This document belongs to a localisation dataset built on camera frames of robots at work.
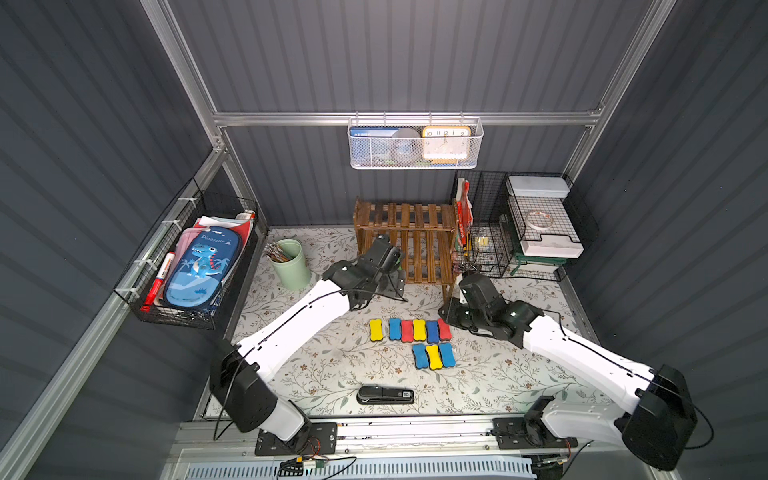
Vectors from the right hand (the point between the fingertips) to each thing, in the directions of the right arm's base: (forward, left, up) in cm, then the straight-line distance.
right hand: (444, 308), depth 80 cm
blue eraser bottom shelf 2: (-7, -2, -15) cm, 16 cm away
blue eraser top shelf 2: (0, +2, -14) cm, 14 cm away
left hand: (+5, +15, +7) cm, 17 cm away
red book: (+46, -14, -8) cm, 49 cm away
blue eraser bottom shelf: (-8, +6, -14) cm, 17 cm away
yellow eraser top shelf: (+1, +19, -14) cm, 24 cm away
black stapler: (-19, +17, -11) cm, 28 cm away
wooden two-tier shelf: (+29, +3, -1) cm, 29 cm away
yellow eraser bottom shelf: (-10, +2, -14) cm, 17 cm away
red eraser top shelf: (0, +9, -14) cm, 17 cm away
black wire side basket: (+19, +66, +21) cm, 72 cm away
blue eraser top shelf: (+1, +13, -15) cm, 20 cm away
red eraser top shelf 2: (0, -2, -15) cm, 15 cm away
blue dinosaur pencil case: (-2, +55, +20) cm, 59 cm away
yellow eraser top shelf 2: (+1, +6, -14) cm, 15 cm away
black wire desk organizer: (+37, -25, -16) cm, 48 cm away
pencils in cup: (+18, +51, +2) cm, 54 cm away
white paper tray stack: (+29, -34, +4) cm, 45 cm away
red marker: (-4, +65, +18) cm, 67 cm away
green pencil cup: (+13, +44, -3) cm, 46 cm away
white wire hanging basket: (+42, +17, +20) cm, 49 cm away
